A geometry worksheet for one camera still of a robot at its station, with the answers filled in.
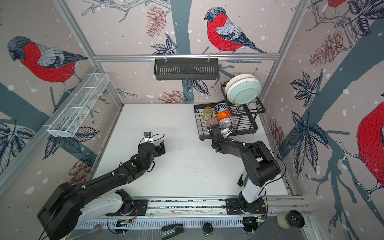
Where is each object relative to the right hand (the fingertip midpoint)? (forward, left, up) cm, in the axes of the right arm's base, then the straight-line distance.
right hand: (214, 136), depth 97 cm
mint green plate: (+10, -16, +30) cm, 35 cm away
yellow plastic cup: (+15, +5, +6) cm, 17 cm away
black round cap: (-50, +4, +6) cm, 51 cm away
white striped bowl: (+7, -8, +6) cm, 12 cm away
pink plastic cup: (+9, +2, +5) cm, 10 cm away
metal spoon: (-52, +55, 0) cm, 76 cm away
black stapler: (-51, +21, -1) cm, 55 cm away
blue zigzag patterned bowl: (+20, -5, +8) cm, 22 cm away
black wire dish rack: (+12, -22, +2) cm, 25 cm away
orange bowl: (+15, -7, +5) cm, 17 cm away
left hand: (-12, +34, +11) cm, 38 cm away
